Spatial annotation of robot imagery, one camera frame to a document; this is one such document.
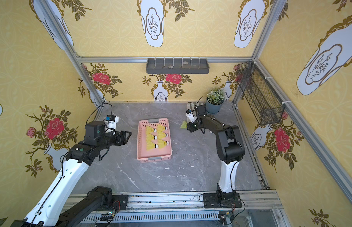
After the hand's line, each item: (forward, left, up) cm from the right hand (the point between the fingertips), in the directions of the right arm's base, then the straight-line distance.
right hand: (190, 126), depth 101 cm
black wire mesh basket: (0, -44, +22) cm, 49 cm away
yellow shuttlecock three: (-9, +20, 0) cm, 22 cm away
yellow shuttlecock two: (-3, +21, 0) cm, 21 cm away
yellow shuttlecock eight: (0, +5, 0) cm, 5 cm away
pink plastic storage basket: (-11, +25, -3) cm, 28 cm away
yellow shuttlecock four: (-11, +27, +1) cm, 29 cm away
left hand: (-19, +34, +19) cm, 44 cm away
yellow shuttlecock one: (-5, +29, 0) cm, 29 cm away
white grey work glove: (+23, 0, -3) cm, 23 cm away
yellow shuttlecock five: (-15, +19, 0) cm, 24 cm away
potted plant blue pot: (+17, -17, +10) cm, 26 cm away
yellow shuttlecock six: (-16, +26, 0) cm, 31 cm away
